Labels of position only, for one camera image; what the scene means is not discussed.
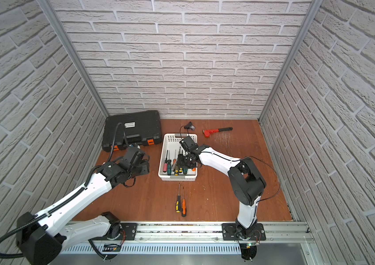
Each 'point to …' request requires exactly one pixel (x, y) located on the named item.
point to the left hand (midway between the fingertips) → (147, 163)
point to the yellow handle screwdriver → (176, 173)
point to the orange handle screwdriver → (183, 209)
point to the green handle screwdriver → (169, 167)
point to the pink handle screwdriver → (165, 165)
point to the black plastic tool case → (143, 128)
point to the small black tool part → (189, 126)
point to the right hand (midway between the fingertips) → (179, 163)
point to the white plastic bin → (171, 148)
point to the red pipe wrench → (208, 132)
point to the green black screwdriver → (185, 170)
